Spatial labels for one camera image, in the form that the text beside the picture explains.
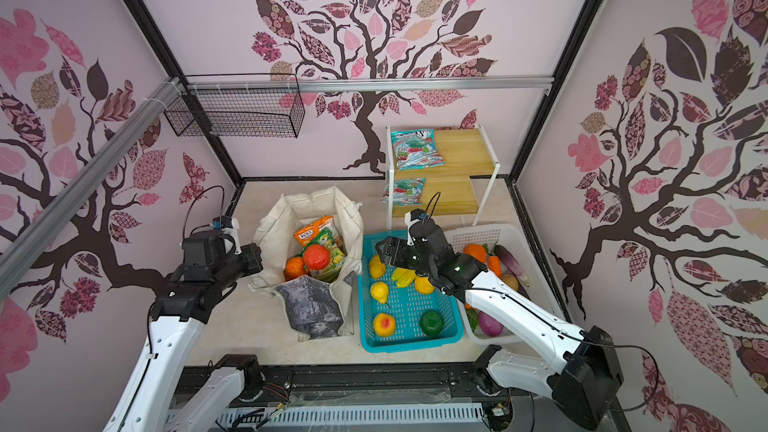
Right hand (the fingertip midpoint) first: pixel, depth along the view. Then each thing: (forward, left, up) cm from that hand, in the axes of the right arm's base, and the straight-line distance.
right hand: (385, 245), depth 75 cm
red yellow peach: (-15, +1, -16) cm, 22 cm away
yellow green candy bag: (+9, +17, -10) cm, 22 cm away
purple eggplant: (+3, -39, -17) cm, 42 cm away
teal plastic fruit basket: (-9, -4, -21) cm, 23 cm away
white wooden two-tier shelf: (+26, -21, -6) cm, 33 cm away
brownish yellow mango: (+2, +3, -16) cm, 17 cm away
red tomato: (0, +19, -5) cm, 20 cm away
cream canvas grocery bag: (-14, +17, -6) cm, 23 cm away
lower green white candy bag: (+21, -6, -3) cm, 22 cm away
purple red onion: (-16, -27, -16) cm, 35 cm away
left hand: (-2, +32, 0) cm, 32 cm away
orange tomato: (+7, -29, -16) cm, 34 cm away
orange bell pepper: (-1, +26, -9) cm, 28 cm away
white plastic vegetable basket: (+12, -39, -15) cm, 43 cm away
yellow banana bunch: (0, -5, -18) cm, 18 cm away
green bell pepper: (-14, -12, -17) cm, 25 cm away
